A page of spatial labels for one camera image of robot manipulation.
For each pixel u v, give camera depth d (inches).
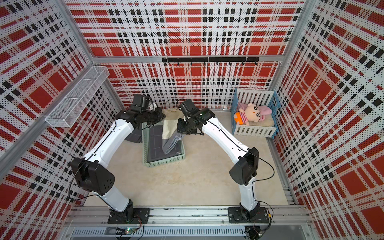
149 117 26.8
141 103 24.7
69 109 28.1
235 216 28.8
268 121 40.4
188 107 23.4
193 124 21.8
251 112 37.9
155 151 36.7
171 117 33.8
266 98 43.7
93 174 17.2
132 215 28.1
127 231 27.3
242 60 34.9
